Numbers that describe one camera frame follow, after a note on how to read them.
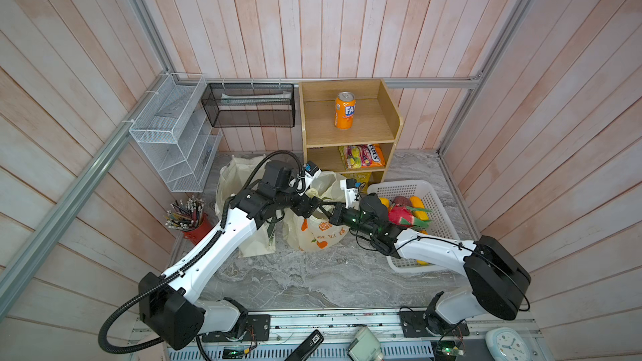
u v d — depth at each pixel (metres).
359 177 1.04
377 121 0.87
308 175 0.64
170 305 0.37
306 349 0.67
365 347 0.67
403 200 0.95
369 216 0.63
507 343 0.69
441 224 0.88
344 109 0.76
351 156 0.93
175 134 0.69
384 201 0.98
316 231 0.76
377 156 0.93
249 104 1.06
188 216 0.85
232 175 0.86
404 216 0.88
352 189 0.73
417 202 0.97
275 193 0.56
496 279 0.43
